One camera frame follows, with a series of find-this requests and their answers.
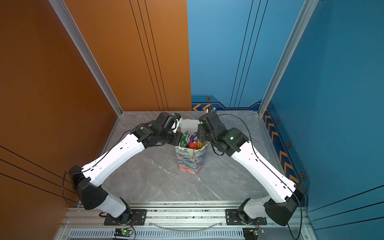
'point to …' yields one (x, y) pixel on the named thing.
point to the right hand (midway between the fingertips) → (201, 129)
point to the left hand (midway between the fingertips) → (182, 136)
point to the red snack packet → (192, 146)
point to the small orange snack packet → (200, 144)
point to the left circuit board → (123, 232)
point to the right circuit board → (251, 233)
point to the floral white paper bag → (190, 160)
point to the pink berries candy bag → (192, 137)
